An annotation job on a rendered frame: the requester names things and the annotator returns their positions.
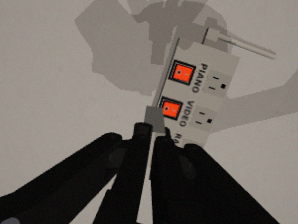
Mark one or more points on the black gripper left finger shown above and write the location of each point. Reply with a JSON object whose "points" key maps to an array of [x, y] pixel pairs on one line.
{"points": [[59, 194]]}

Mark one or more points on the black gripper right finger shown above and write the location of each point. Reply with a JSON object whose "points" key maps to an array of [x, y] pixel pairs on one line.
{"points": [[222, 199]]}

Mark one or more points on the grey power strip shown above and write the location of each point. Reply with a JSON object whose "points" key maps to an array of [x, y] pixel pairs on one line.
{"points": [[196, 84]]}

